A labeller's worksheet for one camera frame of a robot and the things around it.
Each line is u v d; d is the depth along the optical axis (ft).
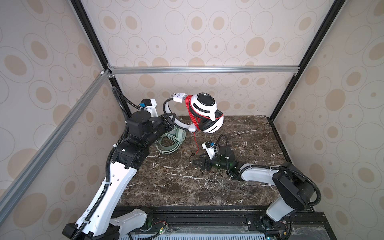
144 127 1.42
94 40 2.55
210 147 2.44
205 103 1.56
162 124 1.76
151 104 1.78
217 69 2.97
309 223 2.46
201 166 2.49
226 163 2.19
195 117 1.62
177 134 3.28
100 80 2.70
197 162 2.59
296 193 1.47
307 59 2.80
